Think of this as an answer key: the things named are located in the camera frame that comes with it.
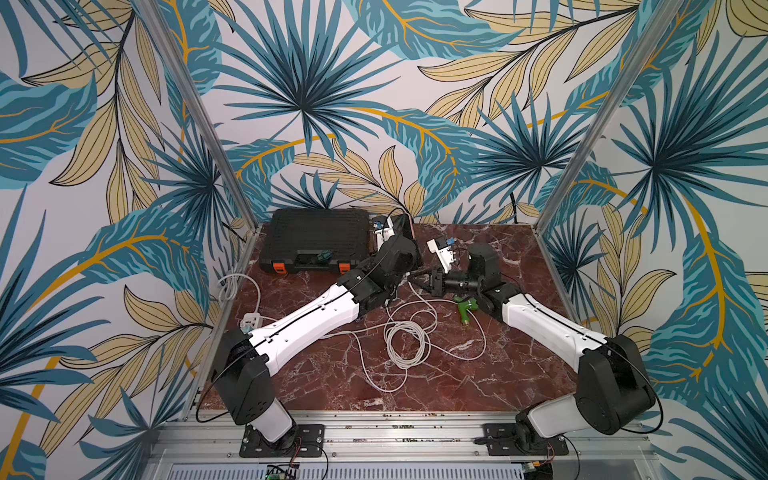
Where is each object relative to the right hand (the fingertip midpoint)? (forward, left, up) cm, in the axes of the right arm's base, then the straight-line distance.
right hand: (392, 292), depth 75 cm
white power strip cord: (+17, +45, -17) cm, 51 cm away
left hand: (+9, -4, +5) cm, 12 cm away
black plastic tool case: (+39, +28, -23) cm, 53 cm away
